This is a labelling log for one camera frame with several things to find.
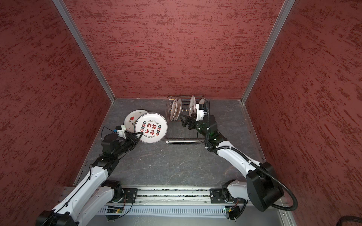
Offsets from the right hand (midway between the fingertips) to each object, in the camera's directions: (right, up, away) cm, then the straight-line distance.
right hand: (184, 117), depth 79 cm
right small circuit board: (+23, -48, -7) cm, 54 cm away
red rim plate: (-4, +5, +18) cm, 19 cm away
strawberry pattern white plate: (-41, -2, +25) cm, 48 cm away
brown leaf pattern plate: (+14, +11, +26) cm, 31 cm away
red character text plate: (-19, -5, +4) cm, 20 cm away
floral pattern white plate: (+6, +8, +28) cm, 29 cm away
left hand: (-24, -11, 0) cm, 26 cm away
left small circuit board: (-37, -49, -7) cm, 62 cm away
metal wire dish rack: (-7, -12, +21) cm, 25 cm away
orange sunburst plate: (-9, +5, +28) cm, 30 cm away
